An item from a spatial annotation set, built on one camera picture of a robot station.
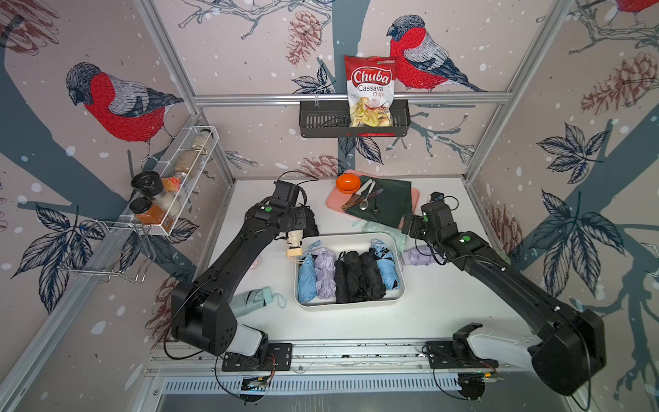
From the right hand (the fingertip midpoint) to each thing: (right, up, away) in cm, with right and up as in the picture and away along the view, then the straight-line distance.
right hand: (415, 219), depth 83 cm
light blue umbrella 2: (-8, -17, +5) cm, 19 cm away
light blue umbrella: (-36, -21, +1) cm, 41 cm away
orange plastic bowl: (-20, +14, +32) cm, 41 cm away
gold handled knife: (-17, +8, +31) cm, 37 cm away
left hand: (-38, +2, +1) cm, 38 cm away
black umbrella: (-25, -21, +1) cm, 32 cm away
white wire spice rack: (-73, +15, -8) cm, 75 cm away
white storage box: (-18, -10, +15) cm, 26 cm away
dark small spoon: (-9, +2, +24) cm, 26 cm away
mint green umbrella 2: (-13, -4, +16) cm, 21 cm away
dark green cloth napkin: (-6, +6, +28) cm, 29 cm away
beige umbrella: (-39, -6, -3) cm, 40 cm away
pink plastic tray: (-26, +6, +31) cm, 41 cm away
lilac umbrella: (-30, -17, +3) cm, 34 cm away
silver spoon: (-13, +5, +28) cm, 31 cm away
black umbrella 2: (-20, -22, -1) cm, 30 cm away
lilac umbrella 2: (+5, -14, +9) cm, 18 cm away
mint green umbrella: (-55, -27, -1) cm, 61 cm away
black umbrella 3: (-15, -22, 0) cm, 26 cm away
